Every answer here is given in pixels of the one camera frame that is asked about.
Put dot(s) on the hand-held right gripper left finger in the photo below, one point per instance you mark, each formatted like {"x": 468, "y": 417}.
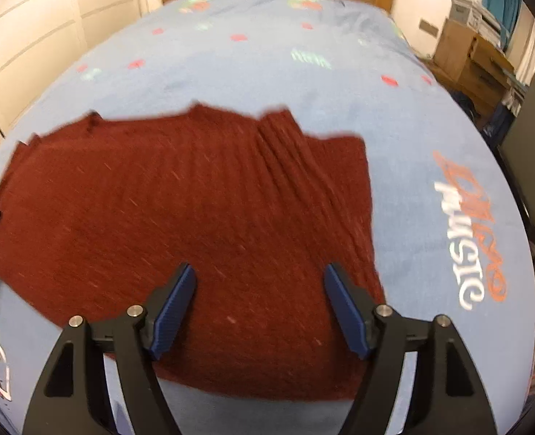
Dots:
{"x": 173, "y": 308}

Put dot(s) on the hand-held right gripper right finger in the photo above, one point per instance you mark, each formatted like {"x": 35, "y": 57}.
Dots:
{"x": 347, "y": 312}

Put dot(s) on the dark red knit sweater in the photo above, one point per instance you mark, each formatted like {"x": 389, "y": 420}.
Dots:
{"x": 158, "y": 199}

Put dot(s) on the cream wardrobe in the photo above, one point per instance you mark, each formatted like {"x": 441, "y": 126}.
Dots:
{"x": 45, "y": 31}

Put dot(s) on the blue printed blanket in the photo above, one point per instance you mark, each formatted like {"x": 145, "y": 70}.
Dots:
{"x": 294, "y": 77}

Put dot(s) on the wooden cabinet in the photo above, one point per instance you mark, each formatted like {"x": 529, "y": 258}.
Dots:
{"x": 458, "y": 63}

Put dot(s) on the grey storage box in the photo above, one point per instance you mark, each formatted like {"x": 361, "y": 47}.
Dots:
{"x": 464, "y": 9}

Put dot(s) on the wall socket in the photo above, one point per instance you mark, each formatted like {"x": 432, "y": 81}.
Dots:
{"x": 428, "y": 28}

